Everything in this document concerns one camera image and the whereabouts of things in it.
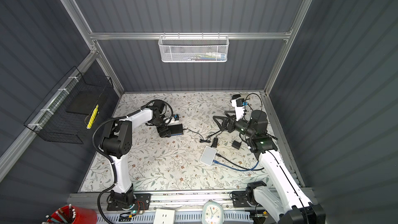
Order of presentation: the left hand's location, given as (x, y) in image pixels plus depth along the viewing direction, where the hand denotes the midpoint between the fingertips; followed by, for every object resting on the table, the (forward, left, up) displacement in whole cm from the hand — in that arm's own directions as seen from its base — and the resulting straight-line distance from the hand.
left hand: (165, 128), depth 100 cm
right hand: (-14, -32, +28) cm, 45 cm away
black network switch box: (-2, -7, +1) cm, 8 cm away
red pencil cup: (-46, +31, +11) cm, 56 cm away
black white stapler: (+23, -51, +4) cm, 56 cm away
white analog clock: (-48, -26, +3) cm, 55 cm away
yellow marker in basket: (-11, +27, +28) cm, 41 cm away
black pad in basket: (-2, +34, +29) cm, 45 cm away
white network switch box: (-21, -26, +2) cm, 34 cm away
